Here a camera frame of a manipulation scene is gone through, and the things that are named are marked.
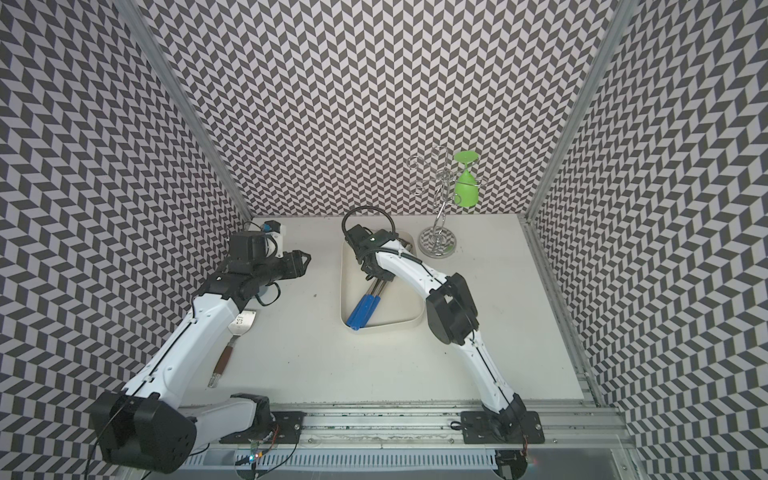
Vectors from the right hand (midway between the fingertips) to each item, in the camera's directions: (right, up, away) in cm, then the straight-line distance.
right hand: (382, 274), depth 94 cm
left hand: (-21, +5, -14) cm, 26 cm away
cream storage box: (+6, -11, +5) cm, 14 cm away
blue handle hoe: (-5, -8, -10) cm, 14 cm away
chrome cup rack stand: (+18, +10, +2) cm, 21 cm away
